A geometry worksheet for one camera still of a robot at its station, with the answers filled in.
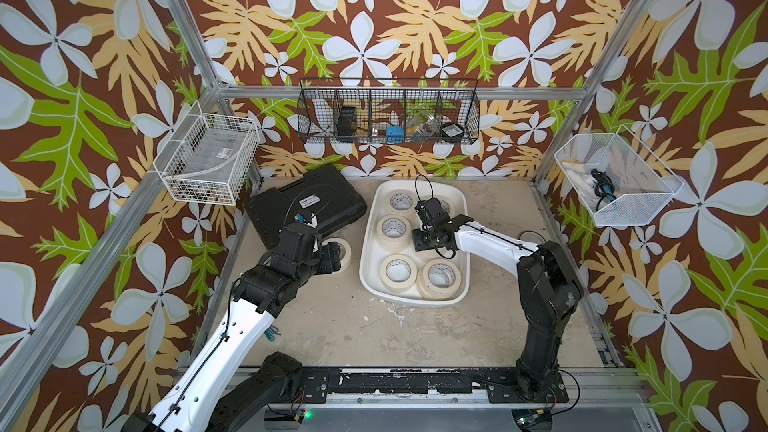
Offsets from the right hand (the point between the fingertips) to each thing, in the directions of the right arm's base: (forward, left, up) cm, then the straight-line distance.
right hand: (416, 238), depth 95 cm
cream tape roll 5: (-10, +6, -5) cm, 12 cm away
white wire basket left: (+10, +60, +26) cm, 66 cm away
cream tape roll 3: (+14, -12, 0) cm, 19 cm away
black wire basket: (+34, +9, +26) cm, 43 cm away
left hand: (-13, +24, +16) cm, 32 cm away
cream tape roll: (+6, +7, -5) cm, 11 cm away
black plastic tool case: (+16, +31, +2) cm, 35 cm away
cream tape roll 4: (-12, -7, -5) cm, 15 cm away
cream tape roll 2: (+18, +4, -3) cm, 19 cm away
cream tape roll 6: (-4, +23, -3) cm, 24 cm away
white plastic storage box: (-4, +15, -4) cm, 16 cm away
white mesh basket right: (+5, -56, +21) cm, 60 cm away
